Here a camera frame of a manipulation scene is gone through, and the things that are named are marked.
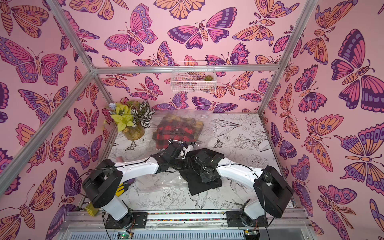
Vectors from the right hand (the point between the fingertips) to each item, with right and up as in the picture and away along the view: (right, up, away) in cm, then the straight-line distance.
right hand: (206, 176), depth 85 cm
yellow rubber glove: (-59, -15, -8) cm, 61 cm away
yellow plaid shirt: (-3, +31, +25) cm, 40 cm away
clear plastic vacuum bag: (-20, -3, 0) cm, 20 cm away
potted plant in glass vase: (-43, +33, 0) cm, 55 cm away
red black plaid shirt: (-20, +26, +15) cm, 37 cm away
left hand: (-5, +6, -1) cm, 8 cm away
